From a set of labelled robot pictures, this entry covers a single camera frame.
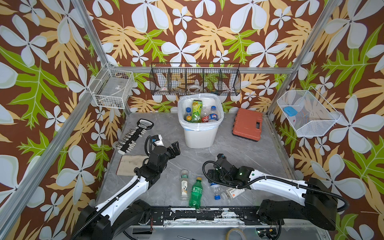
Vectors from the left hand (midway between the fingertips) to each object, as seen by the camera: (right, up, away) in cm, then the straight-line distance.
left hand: (172, 143), depth 82 cm
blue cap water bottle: (+24, +16, +4) cm, 29 cm away
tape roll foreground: (+33, -41, -10) cm, 54 cm away
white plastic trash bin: (+16, +4, +6) cm, 18 cm away
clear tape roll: (+13, +35, +17) cm, 41 cm away
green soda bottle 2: (+13, -27, -6) cm, 31 cm away
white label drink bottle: (+7, -23, -4) cm, 25 cm away
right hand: (+21, -18, +1) cm, 28 cm away
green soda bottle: (+9, +14, +2) cm, 17 cm away
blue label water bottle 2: (+24, -25, -3) cm, 35 cm away
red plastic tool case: (+52, +11, +26) cm, 60 cm away
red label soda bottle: (+19, +16, +9) cm, 27 cm away
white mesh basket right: (+76, +17, 0) cm, 78 cm away
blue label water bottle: (+9, +20, +11) cm, 24 cm away
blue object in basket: (+69, +18, +5) cm, 72 cm away
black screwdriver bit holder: (-33, 0, +21) cm, 39 cm away
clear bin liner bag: (+21, +26, +9) cm, 35 cm away
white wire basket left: (-36, +32, +4) cm, 48 cm away
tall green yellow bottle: (+14, +20, +8) cm, 25 cm away
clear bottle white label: (+32, -26, -4) cm, 42 cm away
